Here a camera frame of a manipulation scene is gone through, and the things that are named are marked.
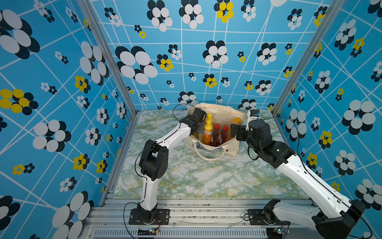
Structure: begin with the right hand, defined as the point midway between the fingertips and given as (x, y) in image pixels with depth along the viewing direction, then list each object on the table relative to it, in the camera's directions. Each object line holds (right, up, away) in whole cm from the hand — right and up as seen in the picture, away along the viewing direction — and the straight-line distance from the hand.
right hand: (242, 125), depth 72 cm
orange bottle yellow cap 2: (-16, -5, +15) cm, 23 cm away
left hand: (-20, 0, +23) cm, 30 cm away
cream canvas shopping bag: (-6, +6, +17) cm, 19 cm away
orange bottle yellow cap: (-15, +5, +15) cm, 21 cm away
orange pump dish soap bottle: (+1, +3, +11) cm, 11 cm away
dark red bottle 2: (-5, -5, +16) cm, 18 cm away
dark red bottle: (-10, -6, +18) cm, 22 cm away
